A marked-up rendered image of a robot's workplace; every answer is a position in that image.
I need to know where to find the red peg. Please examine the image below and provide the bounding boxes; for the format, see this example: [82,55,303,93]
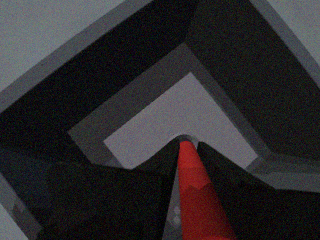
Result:
[178,141,238,240]

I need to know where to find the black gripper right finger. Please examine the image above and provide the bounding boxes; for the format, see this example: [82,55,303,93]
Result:
[197,142,320,240]

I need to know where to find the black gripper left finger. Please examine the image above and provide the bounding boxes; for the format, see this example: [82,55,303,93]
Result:
[45,138,180,240]

